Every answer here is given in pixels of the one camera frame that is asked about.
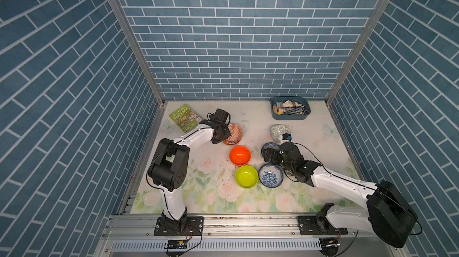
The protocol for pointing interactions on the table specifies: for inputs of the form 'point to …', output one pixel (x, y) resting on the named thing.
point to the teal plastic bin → (302, 100)
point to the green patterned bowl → (277, 131)
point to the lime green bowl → (246, 176)
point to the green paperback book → (185, 118)
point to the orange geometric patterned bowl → (236, 132)
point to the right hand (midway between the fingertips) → (270, 152)
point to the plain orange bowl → (239, 156)
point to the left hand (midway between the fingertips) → (230, 135)
